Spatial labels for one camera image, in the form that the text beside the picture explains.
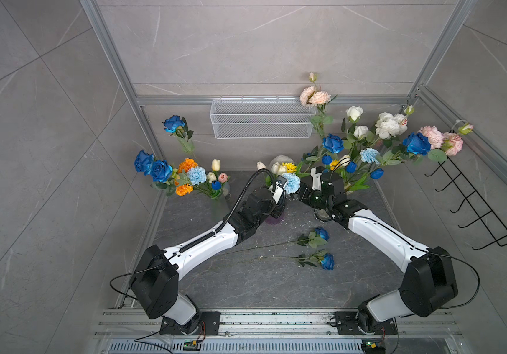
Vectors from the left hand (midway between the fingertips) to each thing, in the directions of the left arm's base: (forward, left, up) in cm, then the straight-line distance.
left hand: (281, 189), depth 78 cm
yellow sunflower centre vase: (+10, -5, +1) cm, 11 cm away
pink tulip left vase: (+3, +21, +4) cm, 21 cm away
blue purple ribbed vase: (+1, +2, -24) cm, 24 cm away
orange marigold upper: (+5, +33, +8) cm, 34 cm away
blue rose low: (-17, -13, -24) cm, 32 cm away
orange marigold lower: (-4, +33, +6) cm, 33 cm away
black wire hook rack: (-24, -57, +7) cm, 62 cm away
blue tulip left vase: (0, +23, +4) cm, 23 cm away
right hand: (+3, -6, -4) cm, 8 cm away
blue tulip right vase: (0, -32, +6) cm, 33 cm away
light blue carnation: (-4, -3, +7) cm, 9 cm away
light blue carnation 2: (0, +28, +9) cm, 30 cm away
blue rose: (-8, -16, -22) cm, 29 cm away
